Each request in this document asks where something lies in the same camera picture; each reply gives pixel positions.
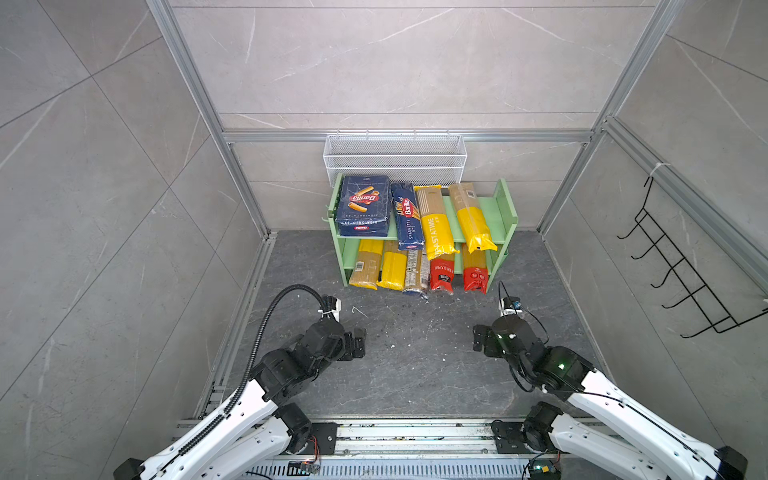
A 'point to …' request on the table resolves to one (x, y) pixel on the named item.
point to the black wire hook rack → (719, 321)
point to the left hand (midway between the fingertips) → (350, 325)
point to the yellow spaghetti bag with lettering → (437, 229)
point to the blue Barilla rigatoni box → (363, 205)
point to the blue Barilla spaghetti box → (409, 224)
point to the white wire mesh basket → (421, 160)
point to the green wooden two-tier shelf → (499, 213)
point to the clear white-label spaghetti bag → (417, 271)
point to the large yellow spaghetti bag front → (393, 272)
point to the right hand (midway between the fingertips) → (488, 328)
